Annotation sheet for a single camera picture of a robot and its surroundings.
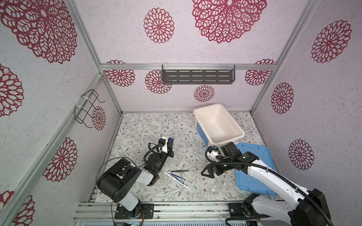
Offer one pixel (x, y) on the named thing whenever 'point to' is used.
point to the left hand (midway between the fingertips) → (171, 140)
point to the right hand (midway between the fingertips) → (206, 169)
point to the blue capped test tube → (170, 139)
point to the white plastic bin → (216, 125)
